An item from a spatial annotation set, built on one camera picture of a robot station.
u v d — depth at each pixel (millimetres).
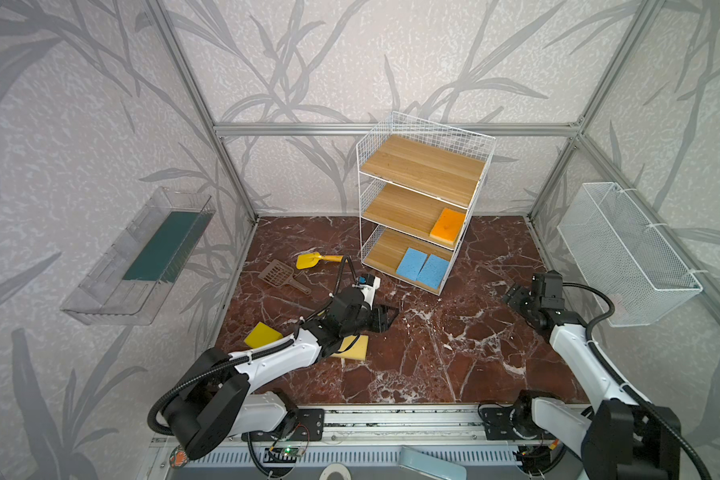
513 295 787
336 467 681
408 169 755
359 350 849
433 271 994
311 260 1048
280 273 1027
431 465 644
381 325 723
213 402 411
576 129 935
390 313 801
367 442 721
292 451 703
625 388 432
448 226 825
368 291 754
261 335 879
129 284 634
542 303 646
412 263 1044
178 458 692
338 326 641
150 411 397
